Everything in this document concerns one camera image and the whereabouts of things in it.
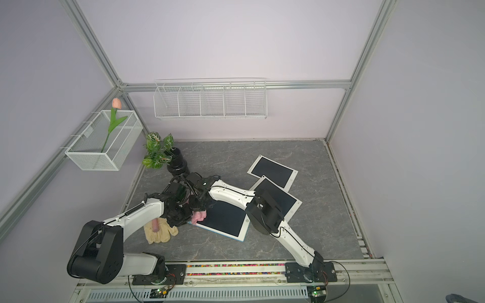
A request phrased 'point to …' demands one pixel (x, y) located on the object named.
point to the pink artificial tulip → (113, 120)
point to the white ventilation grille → (300, 292)
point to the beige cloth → (164, 233)
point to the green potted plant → (158, 150)
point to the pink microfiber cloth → (197, 216)
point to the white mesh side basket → (102, 145)
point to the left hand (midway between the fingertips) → (190, 220)
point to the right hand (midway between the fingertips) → (192, 209)
